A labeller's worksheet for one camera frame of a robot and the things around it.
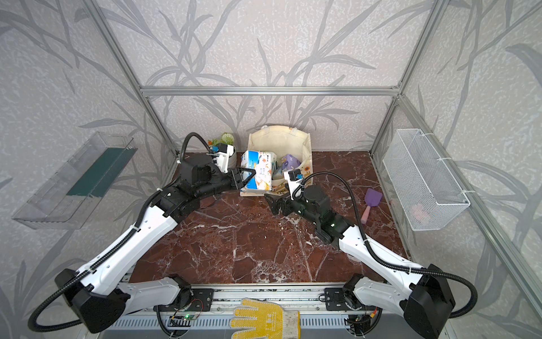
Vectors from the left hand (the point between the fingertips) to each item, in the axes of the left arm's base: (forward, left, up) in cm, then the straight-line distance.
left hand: (255, 173), depth 67 cm
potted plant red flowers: (+38, +19, -19) cm, 46 cm away
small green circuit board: (-35, +23, -35) cm, 54 cm away
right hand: (-1, -6, -7) cm, 10 cm away
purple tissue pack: (+22, -12, -18) cm, 31 cm away
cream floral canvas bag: (+32, -9, -14) cm, 36 cm away
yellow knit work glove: (-37, -6, -33) cm, 50 cm away
